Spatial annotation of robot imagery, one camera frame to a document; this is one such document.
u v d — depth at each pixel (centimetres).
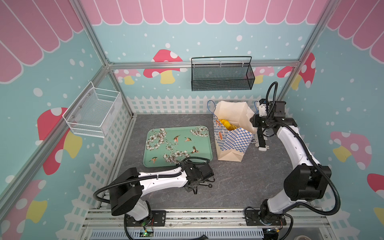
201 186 85
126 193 42
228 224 74
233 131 76
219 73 94
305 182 44
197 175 59
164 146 102
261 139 105
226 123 100
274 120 61
